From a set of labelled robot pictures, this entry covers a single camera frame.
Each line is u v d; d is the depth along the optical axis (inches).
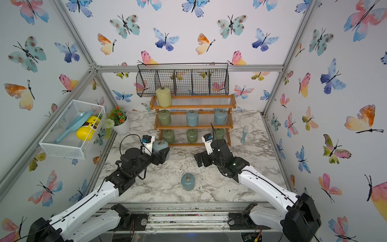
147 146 25.6
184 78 38.1
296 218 15.0
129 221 27.9
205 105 46.8
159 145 29.3
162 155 27.5
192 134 38.8
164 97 31.7
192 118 35.3
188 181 31.1
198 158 27.3
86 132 27.6
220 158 23.3
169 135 38.5
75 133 27.4
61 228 15.9
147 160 24.4
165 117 35.0
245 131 43.4
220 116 35.7
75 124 26.5
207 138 26.8
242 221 28.5
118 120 39.6
